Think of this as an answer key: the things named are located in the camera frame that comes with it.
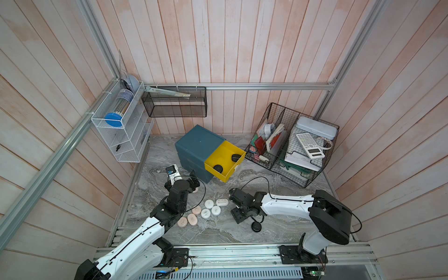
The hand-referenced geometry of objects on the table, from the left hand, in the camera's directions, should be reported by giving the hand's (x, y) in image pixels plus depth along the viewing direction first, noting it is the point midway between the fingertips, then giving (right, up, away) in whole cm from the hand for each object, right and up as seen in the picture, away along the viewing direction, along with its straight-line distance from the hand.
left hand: (186, 175), depth 80 cm
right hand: (+25, -20, +7) cm, 33 cm away
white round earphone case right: (+14, -18, +5) cm, 24 cm away
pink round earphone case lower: (+3, -21, +1) cm, 21 cm away
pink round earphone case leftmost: (-2, -22, +1) cm, 23 cm away
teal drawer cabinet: (+3, +13, +6) cm, 15 cm away
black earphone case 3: (+33, -24, 0) cm, 41 cm away
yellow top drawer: (+17, +9, +10) cm, 22 cm away
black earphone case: (+15, +3, +3) cm, 16 cm away
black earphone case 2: (+24, +8, +8) cm, 26 cm away
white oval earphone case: (+17, -15, +7) cm, 24 cm away
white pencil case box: (+71, +23, +11) cm, 75 cm away
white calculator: (+61, +14, +6) cm, 63 cm away
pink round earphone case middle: (+4, -18, +5) cm, 19 cm away
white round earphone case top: (+10, -16, +8) cm, 20 cm away
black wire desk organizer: (+53, +14, +8) cm, 55 cm away
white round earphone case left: (+9, -19, +3) cm, 21 cm away
